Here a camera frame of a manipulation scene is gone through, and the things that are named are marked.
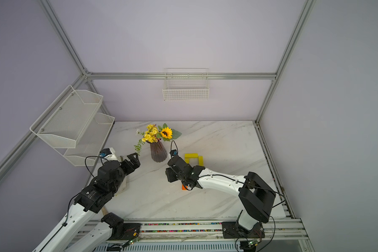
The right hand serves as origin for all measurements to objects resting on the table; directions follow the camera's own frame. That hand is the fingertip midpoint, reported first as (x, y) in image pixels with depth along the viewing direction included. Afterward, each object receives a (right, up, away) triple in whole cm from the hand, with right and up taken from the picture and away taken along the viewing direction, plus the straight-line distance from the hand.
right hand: (171, 173), depth 83 cm
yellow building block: (+17, +4, +15) cm, 23 cm away
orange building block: (+6, -9, +3) cm, 12 cm away
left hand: (-19, +8, -9) cm, 22 cm away
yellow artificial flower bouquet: (-8, +21, -4) cm, 23 cm away
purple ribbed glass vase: (-9, +10, +8) cm, 15 cm away
